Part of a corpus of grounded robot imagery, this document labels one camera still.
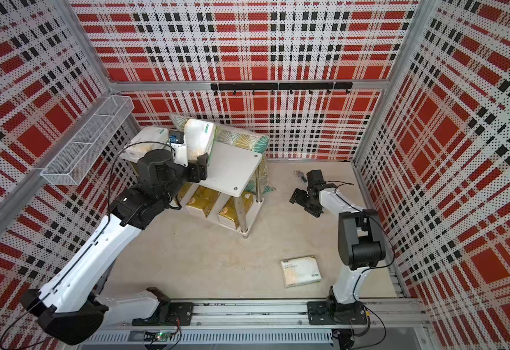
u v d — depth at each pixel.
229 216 0.84
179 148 0.55
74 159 0.71
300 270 0.78
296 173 1.15
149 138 0.73
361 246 0.49
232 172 0.72
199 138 0.62
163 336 0.69
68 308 0.38
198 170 0.57
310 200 0.75
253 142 0.77
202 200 0.90
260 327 0.76
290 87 0.89
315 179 0.78
